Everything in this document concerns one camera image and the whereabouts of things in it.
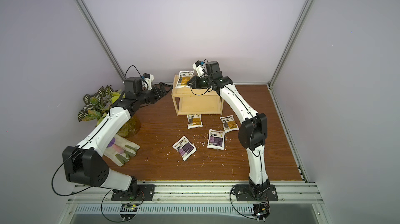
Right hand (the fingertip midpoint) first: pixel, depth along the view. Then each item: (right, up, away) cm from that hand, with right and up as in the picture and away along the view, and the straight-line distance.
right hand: (187, 79), depth 82 cm
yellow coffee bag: (-2, +3, +4) cm, 5 cm away
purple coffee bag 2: (+16, -34, +8) cm, 39 cm away
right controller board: (+36, -62, -12) cm, 72 cm away
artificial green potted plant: (-50, -15, +2) cm, 52 cm away
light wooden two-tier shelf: (+2, -12, +25) cm, 28 cm away
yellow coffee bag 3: (+25, -26, +16) cm, 40 cm away
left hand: (-9, -5, -3) cm, 10 cm away
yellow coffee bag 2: (+3, -24, +16) cm, 29 cm away
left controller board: (-26, -64, -10) cm, 70 cm away
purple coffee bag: (-1, -39, +6) cm, 40 cm away
